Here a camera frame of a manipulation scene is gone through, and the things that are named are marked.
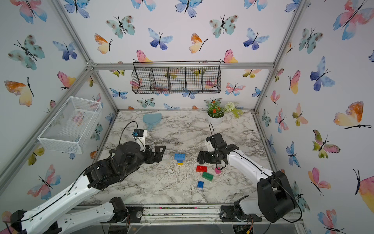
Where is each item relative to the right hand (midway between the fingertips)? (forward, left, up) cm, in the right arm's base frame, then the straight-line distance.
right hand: (204, 158), depth 84 cm
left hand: (-5, +22, +19) cm, 29 cm away
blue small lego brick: (+2, +15, -8) cm, 17 cm away
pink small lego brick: (-4, -8, -7) cm, 12 cm away
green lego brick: (-7, -2, -7) cm, 10 cm away
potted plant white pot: (+28, -8, 0) cm, 29 cm away
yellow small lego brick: (0, +15, -8) cm, 17 cm away
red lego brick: (-3, +1, -8) cm, 8 cm away
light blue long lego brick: (+1, +14, -1) cm, 14 cm away
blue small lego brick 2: (-12, +2, -7) cm, 14 cm away
